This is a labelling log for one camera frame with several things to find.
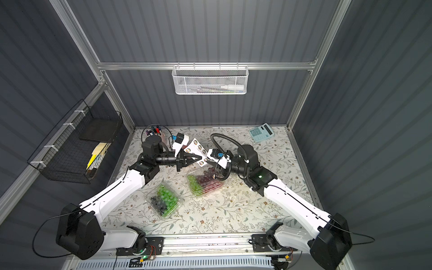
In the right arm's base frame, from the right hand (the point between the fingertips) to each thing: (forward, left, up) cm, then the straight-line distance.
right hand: (212, 157), depth 70 cm
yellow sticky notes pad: (+3, +52, -1) cm, 52 cm away
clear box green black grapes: (-10, +25, -24) cm, 36 cm away
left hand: (-2, +4, +1) cm, 4 cm away
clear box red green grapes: (0, +7, -24) cm, 25 cm away
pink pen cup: (+30, +34, -16) cm, 48 cm away
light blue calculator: (+39, -32, -27) cm, 57 cm away
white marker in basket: (+44, -10, +6) cm, 46 cm away
